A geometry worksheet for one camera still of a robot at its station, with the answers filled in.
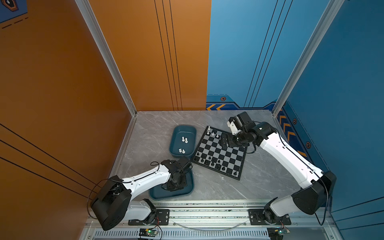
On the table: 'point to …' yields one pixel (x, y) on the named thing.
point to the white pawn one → (208, 133)
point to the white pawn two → (213, 134)
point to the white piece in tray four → (183, 151)
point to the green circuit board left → (147, 232)
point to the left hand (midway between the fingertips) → (183, 186)
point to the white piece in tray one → (183, 139)
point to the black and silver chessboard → (210, 153)
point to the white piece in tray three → (180, 150)
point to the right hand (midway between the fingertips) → (225, 142)
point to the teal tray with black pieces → (158, 193)
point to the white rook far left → (209, 128)
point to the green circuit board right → (276, 233)
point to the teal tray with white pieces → (189, 131)
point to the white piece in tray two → (186, 141)
